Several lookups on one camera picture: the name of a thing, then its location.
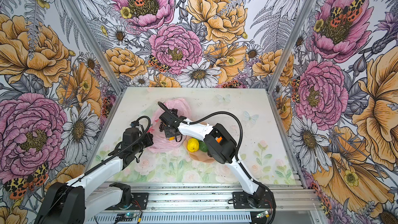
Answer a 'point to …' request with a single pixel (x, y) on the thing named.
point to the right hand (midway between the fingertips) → (172, 135)
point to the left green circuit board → (124, 217)
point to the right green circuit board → (261, 214)
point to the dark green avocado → (202, 146)
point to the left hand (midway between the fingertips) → (153, 139)
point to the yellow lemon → (193, 145)
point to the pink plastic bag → (181, 106)
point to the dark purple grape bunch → (161, 127)
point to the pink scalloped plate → (198, 155)
